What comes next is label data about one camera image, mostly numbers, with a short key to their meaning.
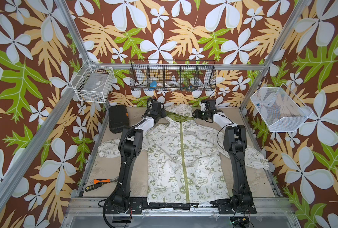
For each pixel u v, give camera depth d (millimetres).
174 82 982
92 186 784
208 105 929
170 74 965
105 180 821
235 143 663
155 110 849
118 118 1150
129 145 626
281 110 813
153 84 940
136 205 738
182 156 924
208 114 868
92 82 866
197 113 1011
